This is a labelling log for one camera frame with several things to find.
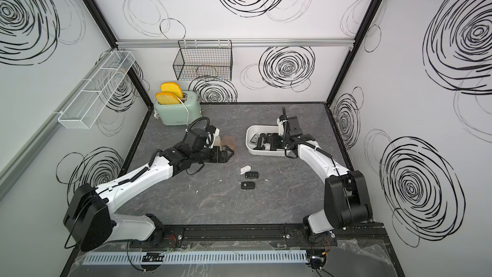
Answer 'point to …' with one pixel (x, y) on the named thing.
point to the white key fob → (245, 169)
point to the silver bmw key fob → (255, 139)
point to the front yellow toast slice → (166, 98)
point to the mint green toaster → (188, 112)
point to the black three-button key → (251, 175)
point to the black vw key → (248, 184)
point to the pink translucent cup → (230, 141)
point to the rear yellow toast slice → (172, 88)
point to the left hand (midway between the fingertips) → (227, 153)
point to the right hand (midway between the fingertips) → (273, 140)
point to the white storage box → (254, 129)
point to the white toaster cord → (157, 117)
